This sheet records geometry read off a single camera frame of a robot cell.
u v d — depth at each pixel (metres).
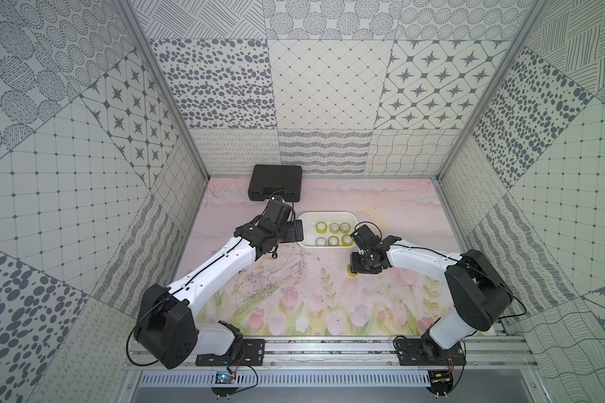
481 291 0.45
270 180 1.17
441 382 0.73
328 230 1.01
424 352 0.65
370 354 0.75
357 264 0.81
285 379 0.70
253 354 0.73
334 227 1.01
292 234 0.75
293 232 0.75
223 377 0.72
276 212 0.62
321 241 0.98
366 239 0.73
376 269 0.79
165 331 0.40
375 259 0.66
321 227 1.01
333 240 0.98
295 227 0.75
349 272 0.88
